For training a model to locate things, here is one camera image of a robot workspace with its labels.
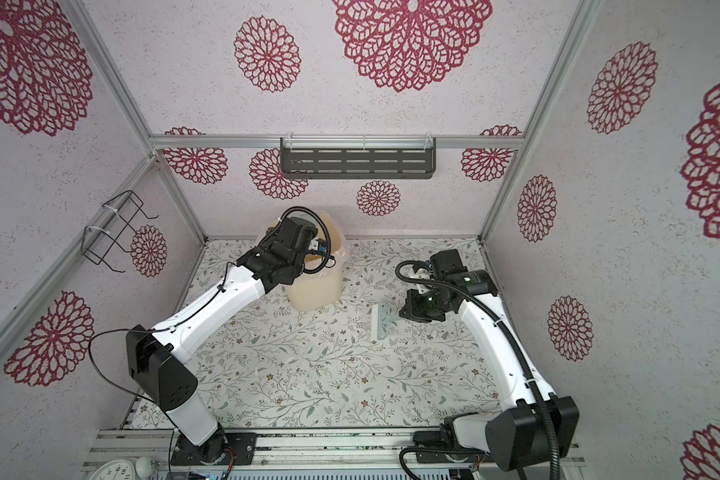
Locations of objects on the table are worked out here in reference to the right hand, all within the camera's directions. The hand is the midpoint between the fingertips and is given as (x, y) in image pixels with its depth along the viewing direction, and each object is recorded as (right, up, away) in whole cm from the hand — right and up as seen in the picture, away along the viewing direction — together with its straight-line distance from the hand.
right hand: (404, 308), depth 76 cm
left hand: (-36, +19, +2) cm, 41 cm away
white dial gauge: (-67, -35, -8) cm, 76 cm away
